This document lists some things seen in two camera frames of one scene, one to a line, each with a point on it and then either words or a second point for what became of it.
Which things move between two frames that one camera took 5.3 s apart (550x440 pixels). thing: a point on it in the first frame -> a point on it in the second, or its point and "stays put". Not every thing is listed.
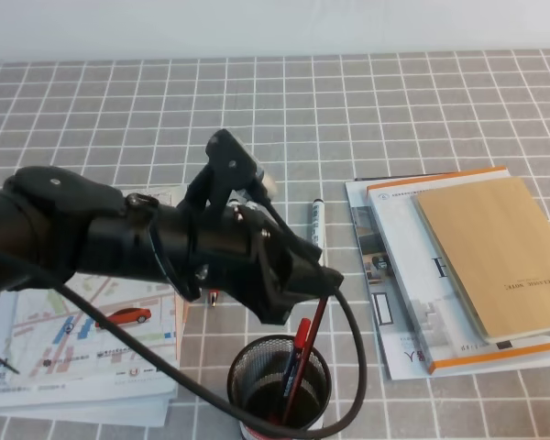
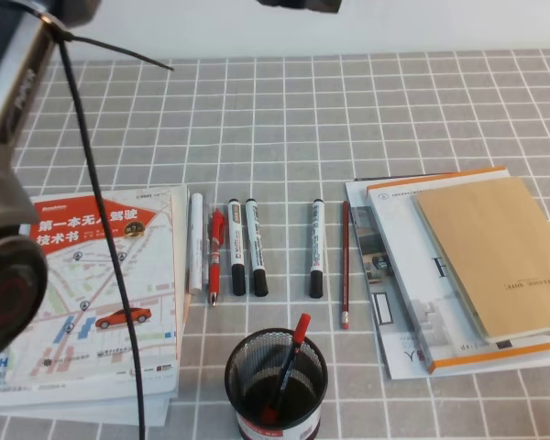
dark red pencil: (304, 360) -> (345, 274)
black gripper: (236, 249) -> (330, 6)
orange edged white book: (448, 334) stays put
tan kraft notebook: (504, 261) stays put
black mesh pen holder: (258, 377) stays put
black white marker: (318, 228) stays put
